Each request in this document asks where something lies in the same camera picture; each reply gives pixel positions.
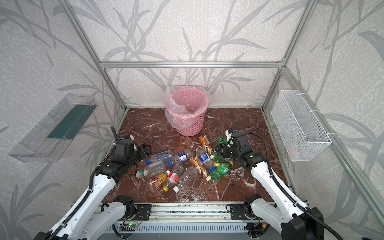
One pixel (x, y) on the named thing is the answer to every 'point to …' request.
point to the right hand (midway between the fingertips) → (219, 143)
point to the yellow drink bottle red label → (157, 182)
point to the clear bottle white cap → (186, 178)
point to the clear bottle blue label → (164, 156)
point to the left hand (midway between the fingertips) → (149, 144)
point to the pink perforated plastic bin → (196, 130)
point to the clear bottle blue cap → (182, 157)
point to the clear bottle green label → (153, 168)
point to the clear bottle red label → (172, 179)
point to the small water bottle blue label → (205, 158)
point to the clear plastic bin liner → (184, 104)
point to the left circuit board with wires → (132, 221)
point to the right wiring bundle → (257, 229)
